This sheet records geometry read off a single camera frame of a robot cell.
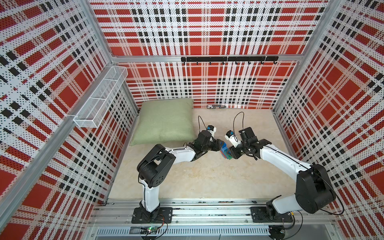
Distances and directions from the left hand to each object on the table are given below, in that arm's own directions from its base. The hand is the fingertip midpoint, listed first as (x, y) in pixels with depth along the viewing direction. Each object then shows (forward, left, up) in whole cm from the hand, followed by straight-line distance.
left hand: (223, 142), depth 92 cm
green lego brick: (-10, -3, -1) cm, 10 cm away
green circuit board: (-44, +38, -7) cm, 59 cm away
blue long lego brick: (-6, -1, -3) cm, 7 cm away
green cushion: (+13, +38, +5) cm, 41 cm away
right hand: (-6, -5, +1) cm, 8 cm away
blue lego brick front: (-3, -1, 0) cm, 3 cm away
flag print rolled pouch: (+40, +1, -8) cm, 40 cm away
